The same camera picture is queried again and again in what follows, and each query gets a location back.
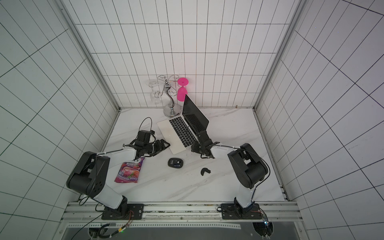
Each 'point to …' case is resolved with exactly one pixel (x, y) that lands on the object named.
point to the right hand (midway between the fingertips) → (189, 147)
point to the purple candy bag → (129, 171)
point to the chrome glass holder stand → (172, 110)
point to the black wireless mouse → (175, 163)
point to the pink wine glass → (182, 91)
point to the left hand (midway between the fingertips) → (165, 149)
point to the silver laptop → (180, 131)
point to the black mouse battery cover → (205, 169)
